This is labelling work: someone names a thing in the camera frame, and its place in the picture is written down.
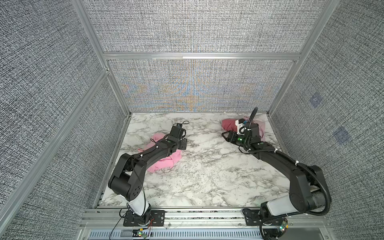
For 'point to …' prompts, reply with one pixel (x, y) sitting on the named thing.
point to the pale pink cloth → (262, 125)
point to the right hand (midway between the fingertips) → (224, 134)
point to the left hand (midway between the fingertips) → (181, 141)
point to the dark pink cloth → (229, 124)
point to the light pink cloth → (163, 163)
